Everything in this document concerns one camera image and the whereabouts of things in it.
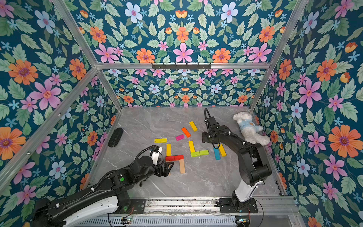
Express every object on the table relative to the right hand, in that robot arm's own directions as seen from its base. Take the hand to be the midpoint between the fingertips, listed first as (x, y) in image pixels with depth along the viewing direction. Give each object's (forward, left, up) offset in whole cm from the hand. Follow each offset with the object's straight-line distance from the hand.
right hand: (209, 136), depth 93 cm
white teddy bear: (+6, -28, +1) cm, 28 cm away
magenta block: (+3, +21, -7) cm, 23 cm away
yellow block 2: (-1, +34, -5) cm, 35 cm away
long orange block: (+8, +17, -7) cm, 20 cm away
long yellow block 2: (-7, -9, -6) cm, 13 cm away
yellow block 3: (-4, +12, -6) cm, 14 cm away
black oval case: (0, +66, -3) cm, 66 cm away
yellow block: (+14, +11, -7) cm, 19 cm away
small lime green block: (-8, +4, -8) cm, 12 cm away
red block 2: (-12, +22, -7) cm, 26 cm away
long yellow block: (-8, +27, -5) cm, 29 cm away
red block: (-14, +26, -5) cm, 30 cm away
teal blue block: (-9, -5, -8) cm, 13 cm away
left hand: (-22, +23, +7) cm, 32 cm away
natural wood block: (-20, +17, -7) cm, 27 cm away
